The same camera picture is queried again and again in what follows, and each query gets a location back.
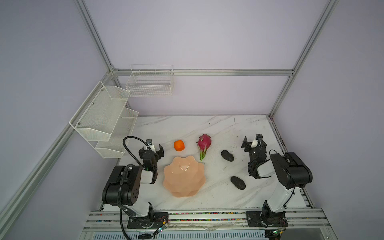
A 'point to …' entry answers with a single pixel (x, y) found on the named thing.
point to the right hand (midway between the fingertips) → (252, 137)
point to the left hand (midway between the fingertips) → (151, 146)
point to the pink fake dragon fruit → (204, 143)
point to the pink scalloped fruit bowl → (184, 176)
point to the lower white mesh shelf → (116, 146)
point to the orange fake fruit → (179, 145)
